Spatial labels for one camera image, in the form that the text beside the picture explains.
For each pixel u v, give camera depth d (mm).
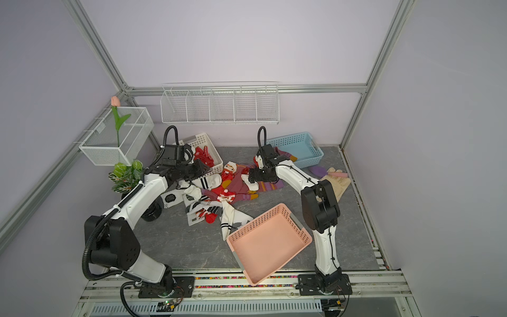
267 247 834
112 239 432
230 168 1056
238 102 1008
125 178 774
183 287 738
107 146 710
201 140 1197
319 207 533
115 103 826
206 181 1021
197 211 880
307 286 726
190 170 742
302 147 1197
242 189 999
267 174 739
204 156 1044
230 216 893
